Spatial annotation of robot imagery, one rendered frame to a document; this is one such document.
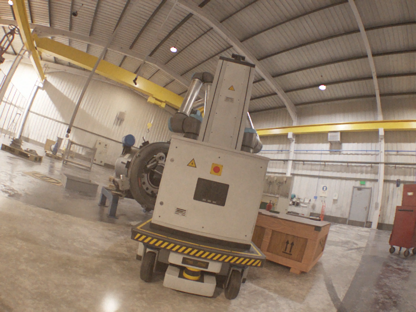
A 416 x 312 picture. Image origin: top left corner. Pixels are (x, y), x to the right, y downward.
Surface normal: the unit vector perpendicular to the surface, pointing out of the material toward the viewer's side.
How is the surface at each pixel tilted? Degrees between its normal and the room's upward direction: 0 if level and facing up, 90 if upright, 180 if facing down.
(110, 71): 90
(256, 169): 90
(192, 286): 90
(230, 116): 90
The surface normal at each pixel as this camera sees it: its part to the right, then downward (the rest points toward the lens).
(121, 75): 0.62, 0.02
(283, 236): -0.68, -0.27
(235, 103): 0.03, -0.16
